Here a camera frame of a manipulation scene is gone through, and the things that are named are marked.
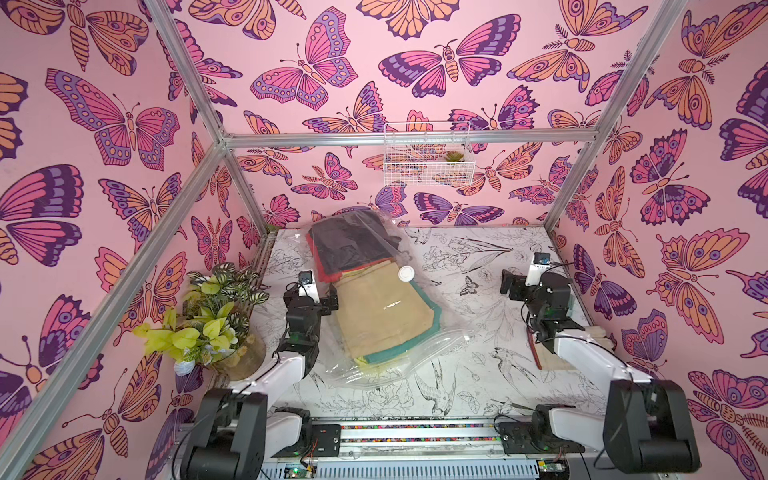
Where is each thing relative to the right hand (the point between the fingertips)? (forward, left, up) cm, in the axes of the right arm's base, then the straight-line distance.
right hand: (523, 271), depth 87 cm
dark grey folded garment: (+18, +55, -7) cm, 58 cm away
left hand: (-4, +61, -1) cm, 61 cm away
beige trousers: (-8, +42, -9) cm, 44 cm away
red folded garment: (+3, +60, -9) cm, 61 cm away
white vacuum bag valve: (+3, +34, -6) cm, 35 cm away
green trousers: (-11, +25, -12) cm, 29 cm away
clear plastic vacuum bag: (-26, +52, -6) cm, 59 cm away
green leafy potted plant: (-24, +78, +9) cm, 82 cm away
